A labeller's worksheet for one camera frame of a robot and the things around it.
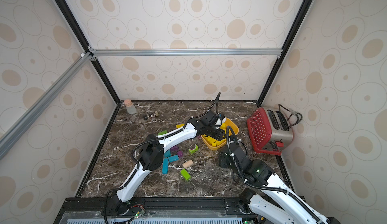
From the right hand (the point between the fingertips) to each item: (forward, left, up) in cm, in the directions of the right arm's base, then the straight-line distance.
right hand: (227, 155), depth 74 cm
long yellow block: (+29, +30, -16) cm, 45 cm away
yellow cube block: (+13, +6, -13) cm, 19 cm away
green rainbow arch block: (+8, +18, -14) cm, 25 cm away
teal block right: (+3, +29, -12) cm, 31 cm away
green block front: (-6, +21, -15) cm, 27 cm away
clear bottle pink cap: (+39, +67, -11) cm, 79 cm away
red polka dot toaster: (+15, -25, 0) cm, 29 cm away
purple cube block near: (+6, +26, -14) cm, 30 cm away
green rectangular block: (+21, +40, -14) cm, 47 cm away
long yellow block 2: (+16, +8, -13) cm, 22 cm away
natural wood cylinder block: (0, +21, -14) cm, 25 cm away
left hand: (+14, -2, -5) cm, 15 cm away
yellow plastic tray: (+12, +2, -11) cm, 17 cm away
